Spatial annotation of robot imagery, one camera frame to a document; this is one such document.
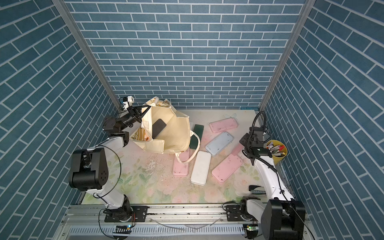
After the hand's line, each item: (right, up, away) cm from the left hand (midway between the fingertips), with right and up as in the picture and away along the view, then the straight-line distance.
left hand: (154, 109), depth 74 cm
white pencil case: (+23, -34, +12) cm, 43 cm away
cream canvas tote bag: (+7, -17, +21) cm, 28 cm away
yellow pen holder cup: (+67, -22, +8) cm, 71 cm away
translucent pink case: (+45, -21, +10) cm, 51 cm away
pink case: (+12, -34, +12) cm, 38 cm away
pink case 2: (+39, -33, +13) cm, 53 cm away
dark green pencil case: (+22, -12, +33) cm, 42 cm away
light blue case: (+36, -21, +25) cm, 49 cm away
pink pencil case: (+40, -8, +34) cm, 53 cm away
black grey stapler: (+54, -43, +6) cm, 70 cm away
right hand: (+51, -15, +10) cm, 54 cm away
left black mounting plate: (-7, -52, -1) cm, 53 cm away
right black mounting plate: (+40, -52, -1) cm, 65 cm away
